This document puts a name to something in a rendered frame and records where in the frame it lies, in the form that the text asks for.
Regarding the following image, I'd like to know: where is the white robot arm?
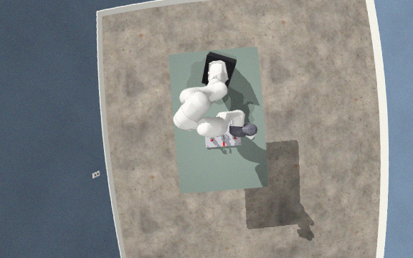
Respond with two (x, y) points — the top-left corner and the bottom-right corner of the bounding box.
(174, 61), (257, 140)

